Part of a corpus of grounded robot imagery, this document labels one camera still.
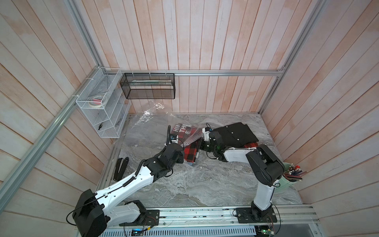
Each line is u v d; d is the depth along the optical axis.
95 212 0.39
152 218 0.73
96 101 0.73
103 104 0.72
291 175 0.72
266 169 0.51
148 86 1.05
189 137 0.86
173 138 0.68
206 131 0.88
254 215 0.66
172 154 0.57
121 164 0.90
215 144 0.76
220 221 0.73
